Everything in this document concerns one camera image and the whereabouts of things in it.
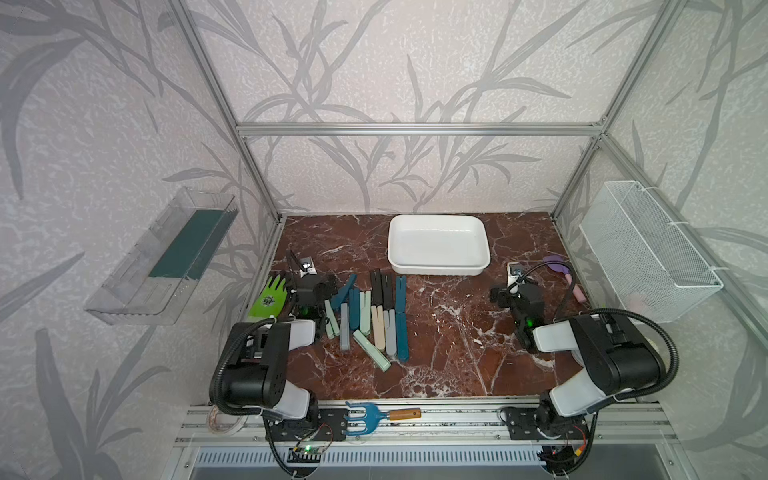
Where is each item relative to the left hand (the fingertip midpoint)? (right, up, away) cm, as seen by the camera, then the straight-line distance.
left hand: (312, 274), depth 93 cm
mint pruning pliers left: (+7, -15, -4) cm, 17 cm away
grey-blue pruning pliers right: (+24, -14, -2) cm, 28 cm away
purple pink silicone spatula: (+86, -7, +3) cm, 86 cm away
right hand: (+63, -1, +1) cm, 63 cm away
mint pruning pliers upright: (+17, -12, -2) cm, 21 cm away
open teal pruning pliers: (+9, -8, +3) cm, 12 cm away
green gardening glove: (-14, -9, +2) cm, 16 cm away
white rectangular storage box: (+42, +9, +17) cm, 46 cm away
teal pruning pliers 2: (+13, -11, 0) cm, 17 cm away
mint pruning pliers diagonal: (+20, -21, -9) cm, 30 cm away
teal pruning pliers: (+28, -7, +3) cm, 29 cm away
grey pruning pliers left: (+11, -15, -4) cm, 19 cm away
